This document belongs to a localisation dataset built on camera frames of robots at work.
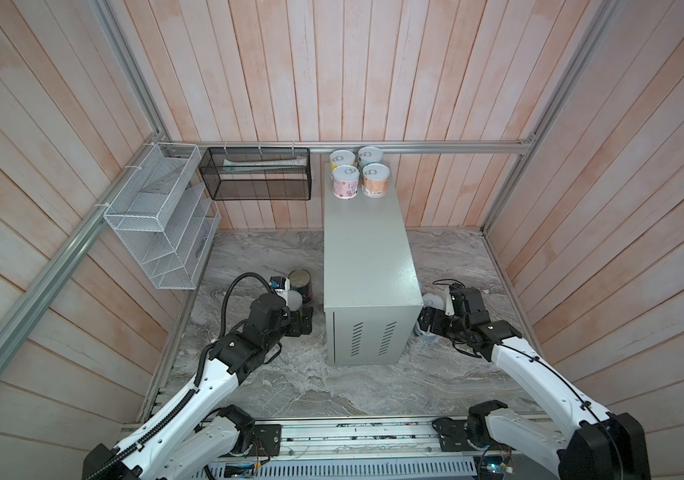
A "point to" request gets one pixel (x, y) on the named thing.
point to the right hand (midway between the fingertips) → (431, 318)
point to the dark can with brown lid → (300, 280)
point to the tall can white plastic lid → (295, 300)
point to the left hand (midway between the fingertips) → (297, 314)
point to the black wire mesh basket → (257, 173)
